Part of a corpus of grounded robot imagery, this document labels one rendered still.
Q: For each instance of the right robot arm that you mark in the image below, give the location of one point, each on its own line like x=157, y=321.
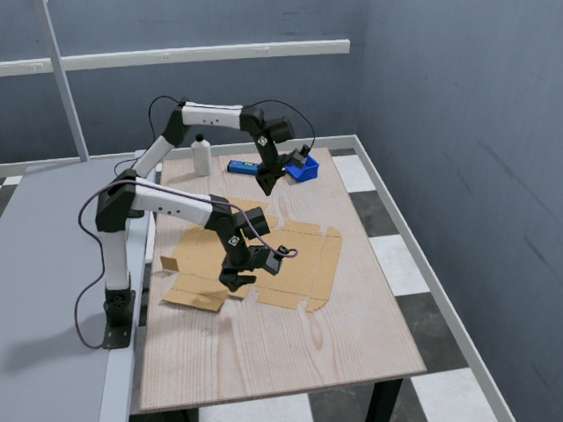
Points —
x=112, y=212

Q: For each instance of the blue spirit level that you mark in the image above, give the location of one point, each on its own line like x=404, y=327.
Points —
x=243, y=167

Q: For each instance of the blue plastic stacking bin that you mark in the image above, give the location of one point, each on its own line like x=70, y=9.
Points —
x=309, y=171

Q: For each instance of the white bottle with black cap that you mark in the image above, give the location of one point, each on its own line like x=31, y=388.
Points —
x=201, y=157

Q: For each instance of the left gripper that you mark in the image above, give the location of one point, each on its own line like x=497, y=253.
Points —
x=270, y=171

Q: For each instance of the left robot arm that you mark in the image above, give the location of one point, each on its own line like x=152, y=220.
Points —
x=251, y=120

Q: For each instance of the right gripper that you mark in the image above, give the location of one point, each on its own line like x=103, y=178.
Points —
x=238, y=260

